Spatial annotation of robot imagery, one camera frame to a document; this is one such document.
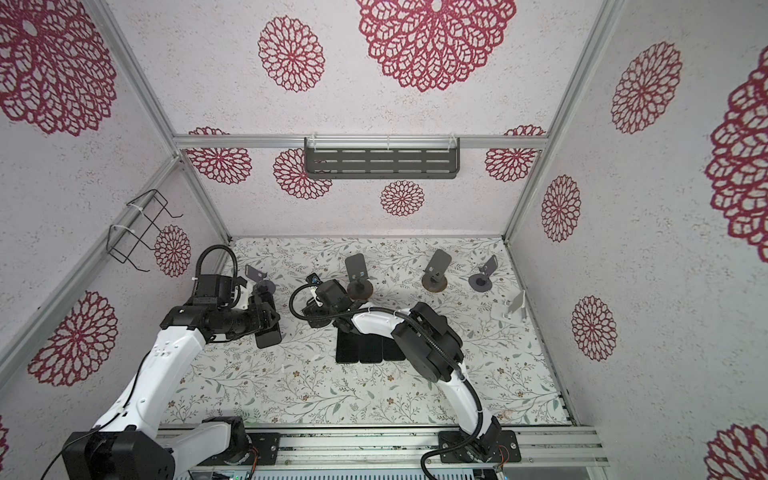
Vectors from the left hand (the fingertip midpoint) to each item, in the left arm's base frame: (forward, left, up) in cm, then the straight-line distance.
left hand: (267, 326), depth 81 cm
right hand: (+13, -10, -7) cm, 18 cm away
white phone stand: (+10, -72, -11) cm, 74 cm away
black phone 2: (0, -22, -15) cm, 26 cm away
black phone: (-1, +1, -4) cm, 4 cm away
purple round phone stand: (+24, -67, -13) cm, 72 cm away
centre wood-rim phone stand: (+21, -24, -12) cm, 34 cm away
